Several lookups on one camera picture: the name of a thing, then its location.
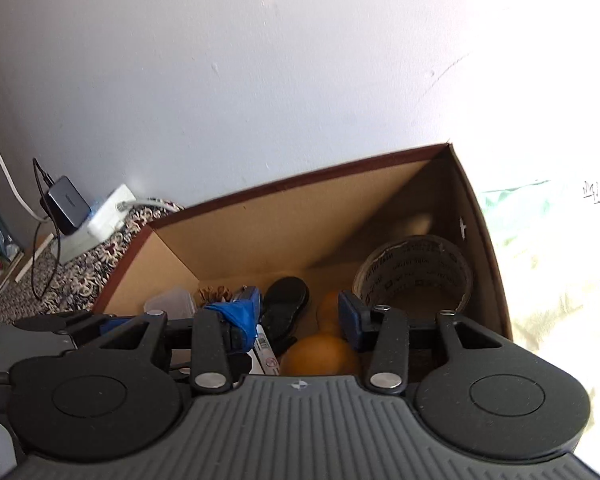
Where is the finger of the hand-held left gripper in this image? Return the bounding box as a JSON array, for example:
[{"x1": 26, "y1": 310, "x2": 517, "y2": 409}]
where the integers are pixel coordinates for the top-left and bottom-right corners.
[{"x1": 62, "y1": 310, "x2": 153, "y2": 350}]

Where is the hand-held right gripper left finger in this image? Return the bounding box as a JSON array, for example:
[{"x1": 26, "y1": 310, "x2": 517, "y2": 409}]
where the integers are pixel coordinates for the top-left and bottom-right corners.
[{"x1": 97, "y1": 287, "x2": 263, "y2": 395}]

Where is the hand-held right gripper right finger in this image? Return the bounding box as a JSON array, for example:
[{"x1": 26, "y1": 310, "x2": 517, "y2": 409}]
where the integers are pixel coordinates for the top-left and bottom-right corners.
[{"x1": 337, "y1": 290, "x2": 516, "y2": 395}]

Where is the wooden gourd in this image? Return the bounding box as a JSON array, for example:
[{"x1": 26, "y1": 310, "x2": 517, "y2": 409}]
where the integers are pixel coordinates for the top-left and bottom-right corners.
[{"x1": 281, "y1": 290, "x2": 363, "y2": 377}]

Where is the blue whiteboard marker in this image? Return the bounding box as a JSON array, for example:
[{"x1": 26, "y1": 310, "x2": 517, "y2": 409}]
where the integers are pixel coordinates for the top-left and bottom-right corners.
[{"x1": 250, "y1": 324, "x2": 282, "y2": 377}]

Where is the clear plastic container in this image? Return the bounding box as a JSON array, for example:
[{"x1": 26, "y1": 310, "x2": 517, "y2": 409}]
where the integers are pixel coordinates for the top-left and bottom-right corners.
[{"x1": 144, "y1": 287, "x2": 197, "y2": 320}]

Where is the brown cardboard box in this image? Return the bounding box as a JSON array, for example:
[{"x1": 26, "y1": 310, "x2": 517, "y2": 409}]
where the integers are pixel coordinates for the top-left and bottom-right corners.
[{"x1": 92, "y1": 142, "x2": 513, "y2": 382}]

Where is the pine cone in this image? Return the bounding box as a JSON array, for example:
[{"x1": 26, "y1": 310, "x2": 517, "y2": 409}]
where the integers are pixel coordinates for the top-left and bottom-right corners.
[{"x1": 196, "y1": 285, "x2": 232, "y2": 307}]

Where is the black oval case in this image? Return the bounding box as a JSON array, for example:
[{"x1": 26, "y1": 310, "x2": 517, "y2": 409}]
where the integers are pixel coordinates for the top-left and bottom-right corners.
[{"x1": 259, "y1": 276, "x2": 311, "y2": 353}]

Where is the floral patterned cloth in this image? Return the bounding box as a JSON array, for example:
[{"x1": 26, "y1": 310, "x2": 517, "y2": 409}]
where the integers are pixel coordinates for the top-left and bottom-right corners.
[{"x1": 0, "y1": 200, "x2": 186, "y2": 326}]

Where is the white power adapter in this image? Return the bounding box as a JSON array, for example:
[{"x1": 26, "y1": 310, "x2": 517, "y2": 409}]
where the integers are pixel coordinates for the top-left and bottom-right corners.
[{"x1": 86, "y1": 184, "x2": 137, "y2": 242}]

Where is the black charger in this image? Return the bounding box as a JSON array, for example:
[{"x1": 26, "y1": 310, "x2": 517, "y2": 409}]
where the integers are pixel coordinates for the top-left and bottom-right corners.
[{"x1": 40, "y1": 175, "x2": 92, "y2": 237}]

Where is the pale green bed sheet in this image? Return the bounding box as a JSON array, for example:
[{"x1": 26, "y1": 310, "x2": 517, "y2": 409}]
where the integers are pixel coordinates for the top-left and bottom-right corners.
[{"x1": 477, "y1": 172, "x2": 600, "y2": 248}]

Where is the pale yellow bed sheet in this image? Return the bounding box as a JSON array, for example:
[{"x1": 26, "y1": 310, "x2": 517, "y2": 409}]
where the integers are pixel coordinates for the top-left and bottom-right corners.
[{"x1": 480, "y1": 175, "x2": 600, "y2": 461}]

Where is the black charger cable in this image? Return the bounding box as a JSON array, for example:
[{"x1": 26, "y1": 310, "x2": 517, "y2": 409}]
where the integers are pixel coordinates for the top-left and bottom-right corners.
[{"x1": 30, "y1": 157, "x2": 63, "y2": 301}]

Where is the white cable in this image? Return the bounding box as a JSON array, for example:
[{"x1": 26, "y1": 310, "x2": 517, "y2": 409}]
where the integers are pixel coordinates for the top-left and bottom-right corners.
[{"x1": 0, "y1": 102, "x2": 51, "y2": 222}]

